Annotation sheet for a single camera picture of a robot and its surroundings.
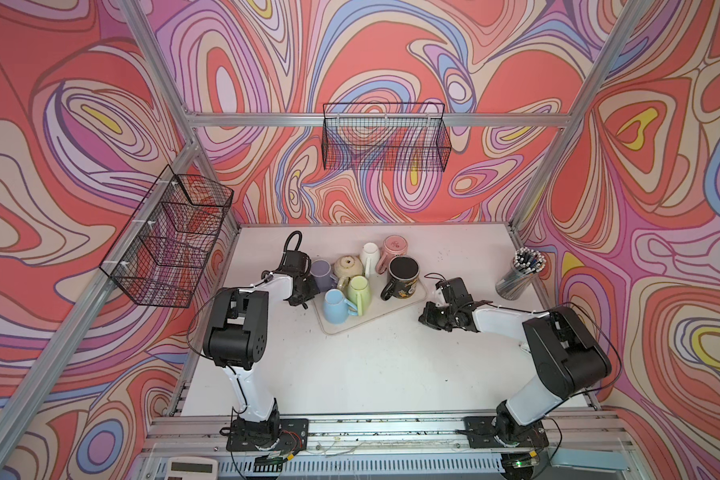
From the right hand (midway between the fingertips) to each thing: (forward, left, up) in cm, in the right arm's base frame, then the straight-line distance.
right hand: (421, 324), depth 94 cm
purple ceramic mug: (+16, +32, +10) cm, 37 cm away
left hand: (+13, +34, +2) cm, 36 cm away
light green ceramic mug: (+6, +20, +10) cm, 23 cm away
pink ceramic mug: (+23, +8, +12) cm, 27 cm away
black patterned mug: (+11, +5, +12) cm, 17 cm away
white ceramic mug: (+20, +16, +10) cm, 27 cm away
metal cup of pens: (+9, -30, +18) cm, 36 cm away
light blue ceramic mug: (+2, +26, +9) cm, 28 cm away
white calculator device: (-36, +58, +5) cm, 69 cm away
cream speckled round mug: (+16, +24, +10) cm, 30 cm away
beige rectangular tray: (+5, +14, +1) cm, 15 cm away
